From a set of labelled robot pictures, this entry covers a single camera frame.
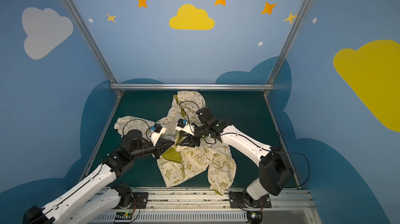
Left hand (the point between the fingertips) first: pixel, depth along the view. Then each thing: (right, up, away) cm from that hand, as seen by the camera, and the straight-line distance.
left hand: (173, 140), depth 74 cm
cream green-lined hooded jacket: (+1, -15, +8) cm, 17 cm away
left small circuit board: (-24, -36, -1) cm, 43 cm away
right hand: (+5, +1, +3) cm, 5 cm away
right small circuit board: (+39, -37, -1) cm, 54 cm away
